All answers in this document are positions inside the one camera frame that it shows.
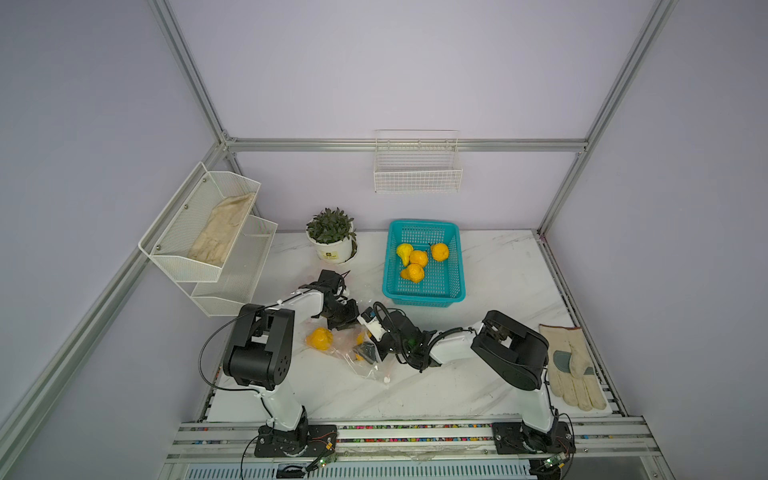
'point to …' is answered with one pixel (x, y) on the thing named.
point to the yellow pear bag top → (414, 272)
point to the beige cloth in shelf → (216, 237)
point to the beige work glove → (572, 375)
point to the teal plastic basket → (443, 284)
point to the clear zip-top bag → (352, 344)
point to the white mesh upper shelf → (195, 233)
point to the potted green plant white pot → (333, 236)
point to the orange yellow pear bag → (440, 252)
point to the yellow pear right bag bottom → (321, 339)
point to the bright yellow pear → (403, 251)
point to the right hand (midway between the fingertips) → (364, 343)
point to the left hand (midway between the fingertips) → (358, 325)
